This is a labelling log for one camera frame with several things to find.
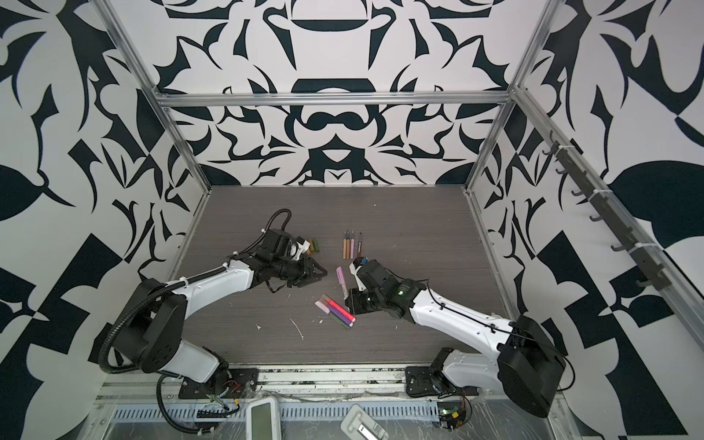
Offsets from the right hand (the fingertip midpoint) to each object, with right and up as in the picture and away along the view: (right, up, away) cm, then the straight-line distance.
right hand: (345, 302), depth 79 cm
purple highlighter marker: (-2, -6, +6) cm, 9 cm away
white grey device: (+4, -26, -11) cm, 29 cm away
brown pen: (+4, +13, +23) cm, 27 cm away
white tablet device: (-19, -24, -12) cm, 33 cm away
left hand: (-5, +8, +5) cm, 11 cm away
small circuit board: (+27, -26, -7) cm, 39 cm away
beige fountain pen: (-1, +13, +23) cm, 27 cm away
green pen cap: (-12, +14, +23) cm, 29 cm away
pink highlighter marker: (-3, -4, +9) cm, 10 cm away
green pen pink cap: (-6, -5, +8) cm, 12 cm away
